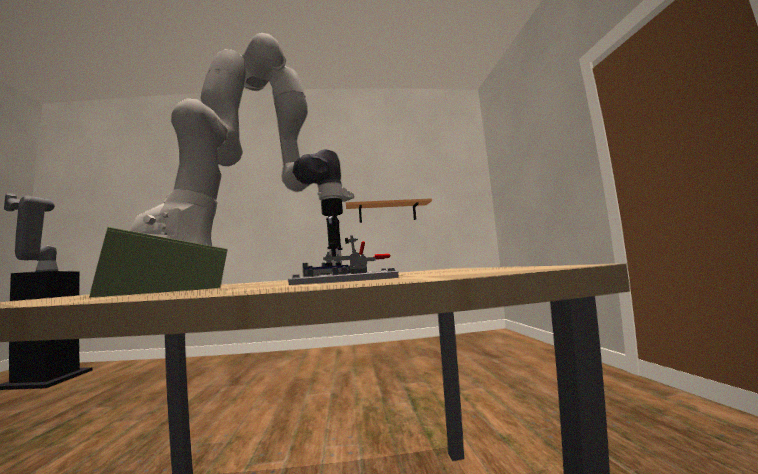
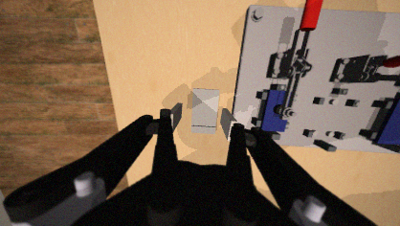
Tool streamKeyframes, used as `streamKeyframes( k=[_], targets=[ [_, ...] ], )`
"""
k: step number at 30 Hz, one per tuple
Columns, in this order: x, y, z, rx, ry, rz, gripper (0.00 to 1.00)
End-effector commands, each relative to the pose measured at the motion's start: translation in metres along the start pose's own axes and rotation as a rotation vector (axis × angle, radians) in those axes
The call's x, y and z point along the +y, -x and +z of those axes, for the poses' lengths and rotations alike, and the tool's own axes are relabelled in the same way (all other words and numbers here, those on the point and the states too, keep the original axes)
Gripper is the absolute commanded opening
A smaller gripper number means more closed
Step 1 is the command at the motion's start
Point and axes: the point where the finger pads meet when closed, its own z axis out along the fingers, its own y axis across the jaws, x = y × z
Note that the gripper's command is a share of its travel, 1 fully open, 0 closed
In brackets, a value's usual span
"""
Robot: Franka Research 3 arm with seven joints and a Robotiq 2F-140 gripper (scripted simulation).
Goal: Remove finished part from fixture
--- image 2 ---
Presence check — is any blue rectangular plate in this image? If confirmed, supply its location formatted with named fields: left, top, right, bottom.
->
left=366, top=98, right=400, bottom=145

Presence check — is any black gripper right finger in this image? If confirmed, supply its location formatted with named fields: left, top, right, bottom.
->
left=220, top=108, right=378, bottom=226

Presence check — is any blue metal block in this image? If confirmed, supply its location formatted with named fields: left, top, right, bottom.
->
left=258, top=89, right=287, bottom=132

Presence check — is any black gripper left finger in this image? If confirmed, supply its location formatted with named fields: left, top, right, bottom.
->
left=3, top=102, right=184, bottom=226

